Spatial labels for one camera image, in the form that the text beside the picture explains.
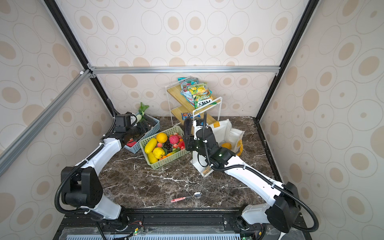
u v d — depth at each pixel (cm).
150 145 95
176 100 85
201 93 79
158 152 92
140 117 109
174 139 100
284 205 39
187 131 73
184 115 99
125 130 67
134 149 96
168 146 100
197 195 80
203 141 52
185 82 90
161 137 97
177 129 106
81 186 44
